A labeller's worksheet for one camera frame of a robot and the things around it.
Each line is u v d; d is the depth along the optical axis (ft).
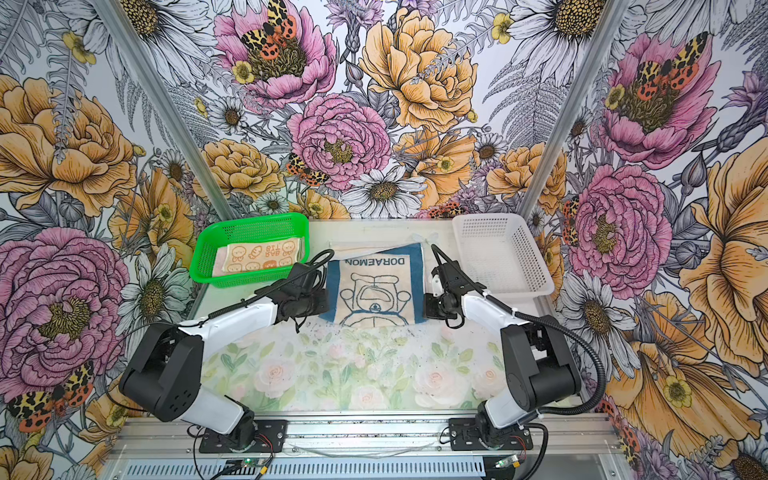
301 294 2.35
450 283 2.40
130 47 2.50
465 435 2.43
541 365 1.49
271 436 2.45
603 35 2.45
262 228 3.93
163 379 1.45
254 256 3.54
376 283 3.36
